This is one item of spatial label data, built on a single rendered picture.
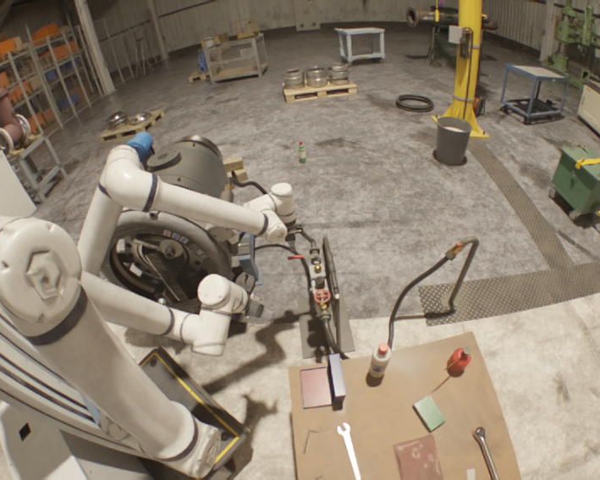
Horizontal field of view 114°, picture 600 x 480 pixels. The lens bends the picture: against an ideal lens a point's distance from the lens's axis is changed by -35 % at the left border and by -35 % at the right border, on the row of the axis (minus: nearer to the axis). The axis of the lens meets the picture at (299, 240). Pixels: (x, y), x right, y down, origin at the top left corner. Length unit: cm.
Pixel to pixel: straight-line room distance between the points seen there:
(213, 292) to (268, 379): 103
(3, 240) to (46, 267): 6
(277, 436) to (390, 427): 69
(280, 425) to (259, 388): 25
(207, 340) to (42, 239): 56
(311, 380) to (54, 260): 102
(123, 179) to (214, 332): 49
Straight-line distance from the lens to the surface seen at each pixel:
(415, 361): 127
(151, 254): 147
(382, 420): 118
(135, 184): 88
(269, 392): 172
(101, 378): 49
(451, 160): 327
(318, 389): 120
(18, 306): 37
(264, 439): 167
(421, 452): 117
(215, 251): 141
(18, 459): 134
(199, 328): 83
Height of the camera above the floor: 162
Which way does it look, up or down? 45 degrees down
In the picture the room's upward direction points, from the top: 10 degrees counter-clockwise
